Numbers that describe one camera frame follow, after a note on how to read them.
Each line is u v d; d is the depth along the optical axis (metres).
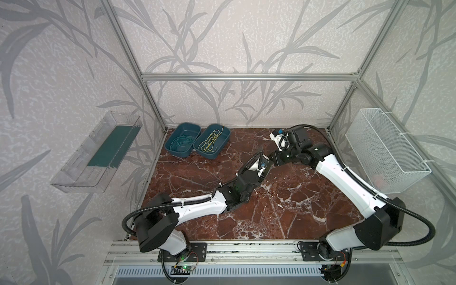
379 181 0.72
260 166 0.63
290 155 0.64
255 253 0.75
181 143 1.14
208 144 1.11
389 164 0.63
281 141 0.68
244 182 0.57
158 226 0.42
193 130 1.18
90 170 0.63
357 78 0.94
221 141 1.08
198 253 0.73
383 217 0.39
